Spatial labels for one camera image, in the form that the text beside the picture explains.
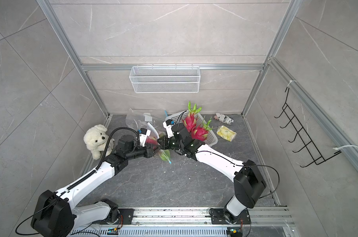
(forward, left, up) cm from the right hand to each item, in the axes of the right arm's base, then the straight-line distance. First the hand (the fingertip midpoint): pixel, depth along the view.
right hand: (158, 140), depth 77 cm
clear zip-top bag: (+3, +2, +3) cm, 4 cm away
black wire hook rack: (-13, -69, +8) cm, 71 cm away
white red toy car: (+34, -46, -20) cm, 61 cm away
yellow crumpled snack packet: (+19, -45, -20) cm, 52 cm away
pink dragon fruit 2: (+14, -25, -13) cm, 32 cm away
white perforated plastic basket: (+11, -32, -17) cm, 38 cm away
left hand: (-1, -1, -2) cm, 3 cm away
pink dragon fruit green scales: (+24, -19, -12) cm, 33 cm away
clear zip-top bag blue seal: (+28, +18, -12) cm, 35 cm away
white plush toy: (+5, +37, -4) cm, 38 cm away
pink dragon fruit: (-5, -3, -6) cm, 9 cm away
